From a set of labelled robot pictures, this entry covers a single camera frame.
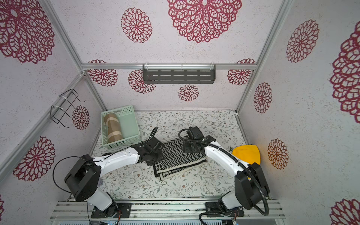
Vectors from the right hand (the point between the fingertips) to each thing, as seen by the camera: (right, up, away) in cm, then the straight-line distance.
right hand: (185, 146), depth 85 cm
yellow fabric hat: (+44, -6, +9) cm, 45 cm away
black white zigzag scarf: (-6, -9, +5) cm, 12 cm away
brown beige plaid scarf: (-52, +9, +17) cm, 56 cm away
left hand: (-15, -8, +3) cm, 17 cm away
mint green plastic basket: (-47, +19, +32) cm, 60 cm away
